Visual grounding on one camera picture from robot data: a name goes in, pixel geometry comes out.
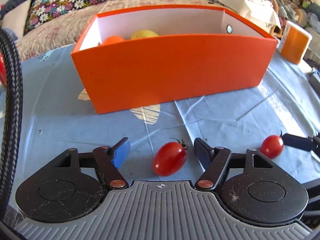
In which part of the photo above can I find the yellow lemon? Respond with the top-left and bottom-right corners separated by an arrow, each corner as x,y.
131,30 -> 158,40

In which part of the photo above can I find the red cherry tomato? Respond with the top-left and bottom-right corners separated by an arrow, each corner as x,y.
260,132 -> 284,159
152,138 -> 188,177

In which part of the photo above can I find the orange cardboard box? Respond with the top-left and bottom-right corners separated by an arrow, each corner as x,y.
71,4 -> 278,114

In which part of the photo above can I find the large orange fruit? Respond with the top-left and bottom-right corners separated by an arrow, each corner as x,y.
102,35 -> 125,46

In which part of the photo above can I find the red soda can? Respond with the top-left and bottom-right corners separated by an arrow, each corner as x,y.
0,54 -> 7,88

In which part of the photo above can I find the pink quilted sofa cover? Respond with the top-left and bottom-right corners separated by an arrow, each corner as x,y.
16,0 -> 222,62

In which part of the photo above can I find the left floral cushion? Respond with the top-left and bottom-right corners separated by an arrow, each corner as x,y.
24,0 -> 107,34

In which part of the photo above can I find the white pillow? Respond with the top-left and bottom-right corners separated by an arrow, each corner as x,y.
2,0 -> 31,38

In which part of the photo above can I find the black braided cable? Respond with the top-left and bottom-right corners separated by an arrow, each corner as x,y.
0,28 -> 24,215

